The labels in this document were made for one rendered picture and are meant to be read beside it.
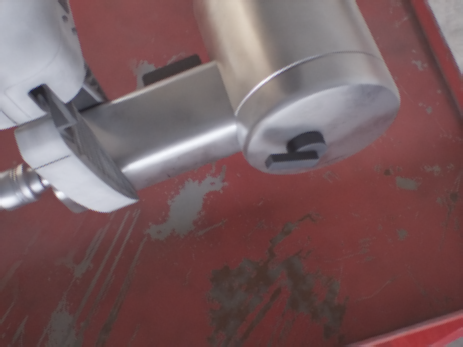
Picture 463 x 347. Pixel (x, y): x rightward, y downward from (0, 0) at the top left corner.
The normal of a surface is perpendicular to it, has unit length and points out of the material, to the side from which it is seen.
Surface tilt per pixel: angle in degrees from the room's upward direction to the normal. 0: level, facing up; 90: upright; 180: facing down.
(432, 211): 0
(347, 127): 84
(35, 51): 25
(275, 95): 35
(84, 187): 90
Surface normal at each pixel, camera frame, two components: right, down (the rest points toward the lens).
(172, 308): 0.00, -0.37
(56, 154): 0.27, 0.83
